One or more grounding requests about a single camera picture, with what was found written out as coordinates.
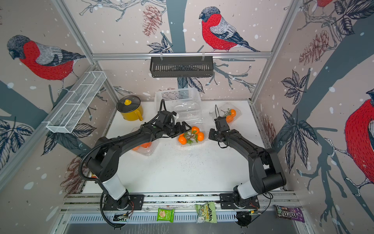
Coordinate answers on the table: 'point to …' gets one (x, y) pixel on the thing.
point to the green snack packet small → (165, 214)
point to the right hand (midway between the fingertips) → (212, 132)
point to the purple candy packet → (294, 213)
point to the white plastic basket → (173, 96)
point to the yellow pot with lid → (130, 108)
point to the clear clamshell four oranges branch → (190, 112)
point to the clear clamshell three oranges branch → (230, 110)
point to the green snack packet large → (206, 213)
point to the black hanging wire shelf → (184, 67)
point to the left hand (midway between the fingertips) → (190, 128)
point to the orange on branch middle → (233, 112)
